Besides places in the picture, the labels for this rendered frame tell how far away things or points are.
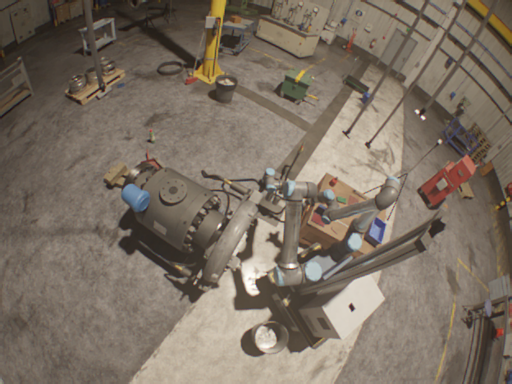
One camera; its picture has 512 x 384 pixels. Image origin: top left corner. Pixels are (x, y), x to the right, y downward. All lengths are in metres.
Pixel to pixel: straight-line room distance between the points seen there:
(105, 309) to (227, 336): 1.32
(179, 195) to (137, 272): 1.16
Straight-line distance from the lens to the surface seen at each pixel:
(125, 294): 2.51
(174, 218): 1.66
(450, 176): 4.56
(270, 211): 2.73
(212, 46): 4.51
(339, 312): 1.79
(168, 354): 2.43
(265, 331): 2.29
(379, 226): 2.81
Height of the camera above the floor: 2.34
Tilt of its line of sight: 56 degrees down
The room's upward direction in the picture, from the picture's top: 22 degrees clockwise
